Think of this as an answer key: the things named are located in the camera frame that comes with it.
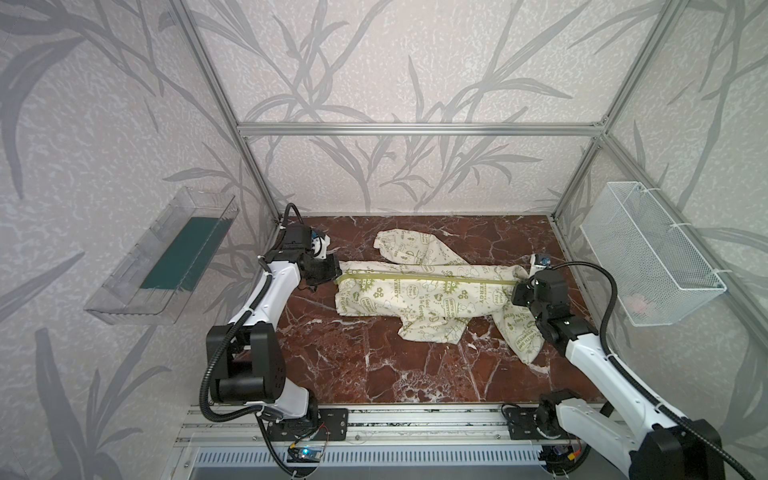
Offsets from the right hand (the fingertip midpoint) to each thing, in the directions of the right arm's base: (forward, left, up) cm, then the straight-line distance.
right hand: (525, 271), depth 85 cm
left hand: (+4, +53, 0) cm, 53 cm away
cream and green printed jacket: (-4, +26, -5) cm, 27 cm away
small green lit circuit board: (-41, +57, -16) cm, 73 cm away
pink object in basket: (-13, -23, +5) cm, 27 cm away
